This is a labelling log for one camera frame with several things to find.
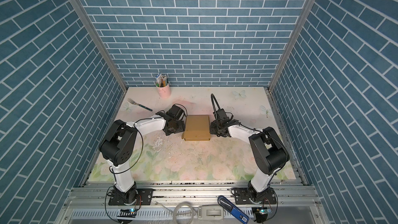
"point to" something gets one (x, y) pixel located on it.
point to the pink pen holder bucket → (164, 91)
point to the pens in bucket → (161, 81)
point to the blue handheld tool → (238, 214)
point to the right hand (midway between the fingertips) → (210, 127)
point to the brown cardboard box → (197, 128)
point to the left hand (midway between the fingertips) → (180, 129)
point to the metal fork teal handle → (135, 103)
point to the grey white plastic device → (211, 213)
